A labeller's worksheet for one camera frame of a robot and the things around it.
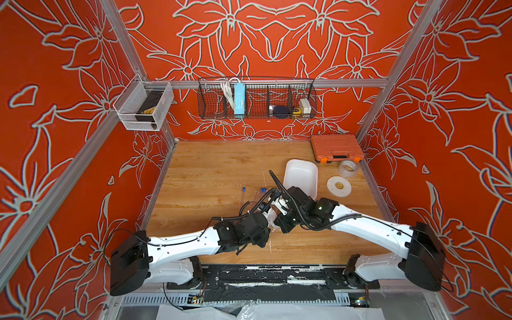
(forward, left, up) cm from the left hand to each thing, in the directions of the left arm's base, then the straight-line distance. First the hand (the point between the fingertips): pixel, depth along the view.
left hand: (270, 229), depth 77 cm
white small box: (+50, -14, +23) cm, 57 cm away
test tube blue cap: (+22, +13, -8) cm, 27 cm away
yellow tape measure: (+51, -12, +19) cm, 56 cm away
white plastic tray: (+33, -16, -7) cm, 38 cm away
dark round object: (+52, -3, +19) cm, 55 cm away
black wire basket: (+58, +9, +22) cm, 63 cm away
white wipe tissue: (+1, 0, +10) cm, 10 cm away
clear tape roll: (+39, -42, -7) cm, 58 cm away
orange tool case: (+51, -37, -3) cm, 63 cm away
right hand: (+1, 0, +2) cm, 3 cm away
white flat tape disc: (+26, -38, -8) cm, 47 cm away
